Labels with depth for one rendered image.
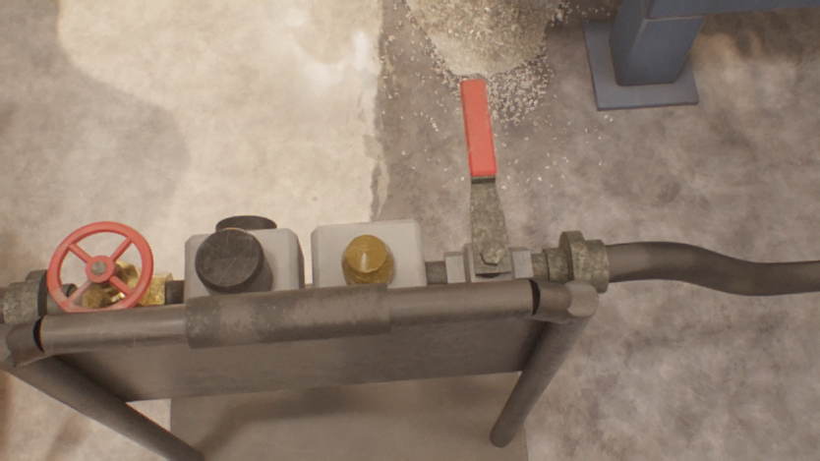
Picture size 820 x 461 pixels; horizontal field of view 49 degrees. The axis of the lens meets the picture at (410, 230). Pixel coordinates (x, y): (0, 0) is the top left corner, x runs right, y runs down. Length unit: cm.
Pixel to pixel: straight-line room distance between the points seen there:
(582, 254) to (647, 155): 59
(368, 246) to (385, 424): 49
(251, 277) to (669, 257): 31
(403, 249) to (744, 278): 29
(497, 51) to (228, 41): 38
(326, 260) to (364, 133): 58
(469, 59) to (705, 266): 64
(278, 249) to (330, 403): 45
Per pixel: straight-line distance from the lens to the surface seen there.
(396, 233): 67
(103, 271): 64
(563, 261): 68
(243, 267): 62
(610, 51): 131
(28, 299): 71
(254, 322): 54
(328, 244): 67
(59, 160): 129
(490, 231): 66
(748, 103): 133
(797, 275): 86
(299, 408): 110
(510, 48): 130
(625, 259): 69
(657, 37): 119
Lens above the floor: 108
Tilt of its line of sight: 68 degrees down
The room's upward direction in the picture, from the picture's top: straight up
